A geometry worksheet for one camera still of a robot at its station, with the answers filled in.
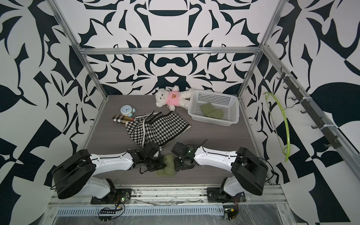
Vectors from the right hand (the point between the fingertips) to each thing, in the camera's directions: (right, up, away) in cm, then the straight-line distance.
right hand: (177, 165), depth 83 cm
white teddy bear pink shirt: (-4, +41, +25) cm, 48 cm away
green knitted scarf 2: (+24, +32, +25) cm, 47 cm away
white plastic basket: (+40, +37, +27) cm, 61 cm away
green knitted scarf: (-4, 0, -4) cm, 5 cm away
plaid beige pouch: (-40, +26, +19) cm, 51 cm away
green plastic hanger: (+50, +16, -19) cm, 56 cm away
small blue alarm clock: (-38, +32, +22) cm, 54 cm away
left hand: (-6, 0, +1) cm, 6 cm away
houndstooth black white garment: (-14, +20, +14) cm, 28 cm away
